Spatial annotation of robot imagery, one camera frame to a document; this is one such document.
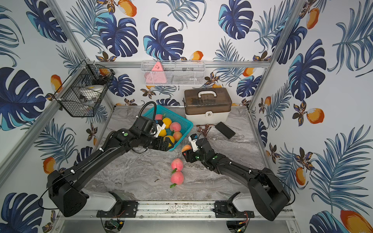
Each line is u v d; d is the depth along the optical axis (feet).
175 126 3.29
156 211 2.46
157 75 2.92
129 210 2.46
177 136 3.13
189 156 2.46
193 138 2.51
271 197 1.39
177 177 2.61
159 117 3.49
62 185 1.33
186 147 2.76
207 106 3.08
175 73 3.29
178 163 2.74
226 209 2.18
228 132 3.39
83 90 2.60
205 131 3.43
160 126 2.30
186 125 3.34
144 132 1.99
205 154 2.14
